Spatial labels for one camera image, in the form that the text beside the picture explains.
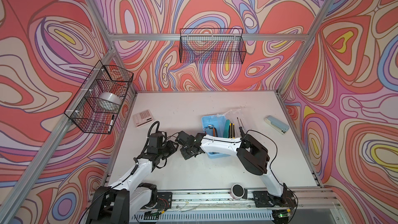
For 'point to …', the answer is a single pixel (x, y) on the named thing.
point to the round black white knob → (237, 191)
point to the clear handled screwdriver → (243, 129)
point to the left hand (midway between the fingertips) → (179, 144)
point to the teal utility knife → (226, 131)
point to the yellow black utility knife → (231, 134)
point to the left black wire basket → (82, 110)
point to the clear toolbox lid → (233, 114)
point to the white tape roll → (108, 101)
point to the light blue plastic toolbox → (219, 122)
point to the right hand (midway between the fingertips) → (189, 155)
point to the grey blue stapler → (276, 124)
